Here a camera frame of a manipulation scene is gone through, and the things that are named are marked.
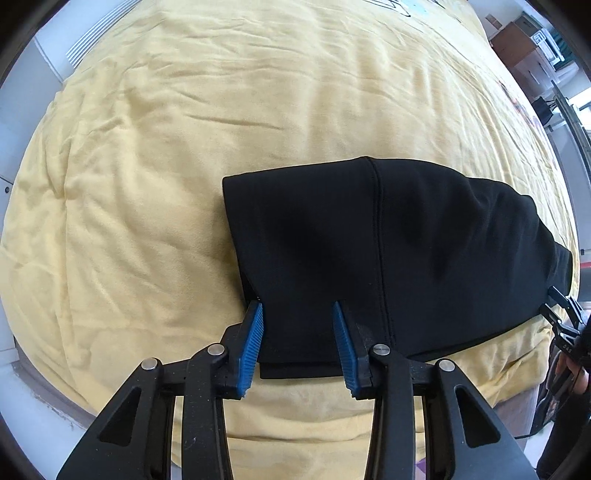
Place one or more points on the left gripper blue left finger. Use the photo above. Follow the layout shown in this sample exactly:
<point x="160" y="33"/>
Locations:
<point x="242" y="344"/>

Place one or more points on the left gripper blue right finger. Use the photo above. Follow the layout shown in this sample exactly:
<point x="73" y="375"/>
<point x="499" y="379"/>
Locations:
<point x="353" y="350"/>

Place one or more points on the black pants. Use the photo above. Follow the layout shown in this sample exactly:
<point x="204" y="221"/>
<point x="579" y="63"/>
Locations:
<point x="423" y="258"/>

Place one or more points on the person's right hand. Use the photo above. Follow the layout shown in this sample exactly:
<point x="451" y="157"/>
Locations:
<point x="580" y="375"/>

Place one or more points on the yellow printed bed cover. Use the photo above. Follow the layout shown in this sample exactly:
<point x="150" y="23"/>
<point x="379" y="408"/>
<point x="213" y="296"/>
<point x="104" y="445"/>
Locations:
<point x="115" y="245"/>

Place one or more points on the brown wooden dresser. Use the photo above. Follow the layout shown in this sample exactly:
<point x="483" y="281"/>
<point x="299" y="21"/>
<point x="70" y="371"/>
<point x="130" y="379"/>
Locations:
<point x="526" y="61"/>

